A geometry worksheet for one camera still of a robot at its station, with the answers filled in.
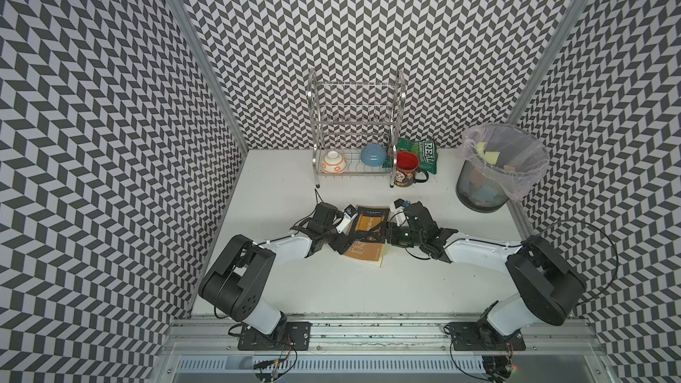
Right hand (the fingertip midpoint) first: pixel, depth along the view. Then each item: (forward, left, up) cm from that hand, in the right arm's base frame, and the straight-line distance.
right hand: (375, 238), depth 86 cm
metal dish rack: (+51, +6, +4) cm, 52 cm away
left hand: (+5, +12, -5) cm, 14 cm away
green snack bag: (+43, -25, -3) cm, 49 cm away
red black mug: (+26, -13, +2) cm, 30 cm away
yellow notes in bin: (+28, -44, +8) cm, 53 cm away
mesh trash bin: (+14, -35, +6) cm, 38 cm away
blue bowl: (+37, -1, +1) cm, 37 cm away
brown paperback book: (0, +3, -4) cm, 5 cm away
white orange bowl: (+30, +15, +3) cm, 34 cm away
